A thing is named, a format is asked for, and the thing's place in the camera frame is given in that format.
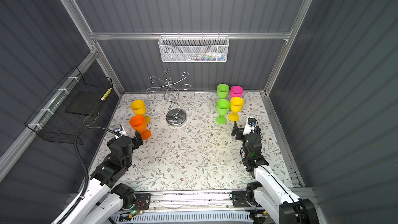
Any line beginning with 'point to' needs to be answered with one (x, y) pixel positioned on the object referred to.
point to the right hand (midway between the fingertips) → (246, 123)
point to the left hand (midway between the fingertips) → (127, 135)
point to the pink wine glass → (236, 91)
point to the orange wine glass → (138, 123)
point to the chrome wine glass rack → (175, 115)
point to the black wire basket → (66, 114)
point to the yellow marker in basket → (105, 94)
